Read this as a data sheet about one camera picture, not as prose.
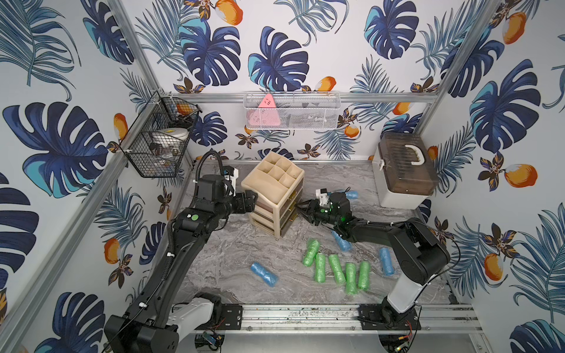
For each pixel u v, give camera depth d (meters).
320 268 0.84
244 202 0.64
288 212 0.87
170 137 0.80
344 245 0.90
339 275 0.82
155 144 0.82
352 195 1.04
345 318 0.76
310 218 0.82
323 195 0.86
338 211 0.73
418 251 0.48
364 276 0.82
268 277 0.81
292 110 1.02
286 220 0.90
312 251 0.88
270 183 0.82
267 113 0.90
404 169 1.00
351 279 0.81
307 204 0.83
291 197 0.81
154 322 0.38
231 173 0.66
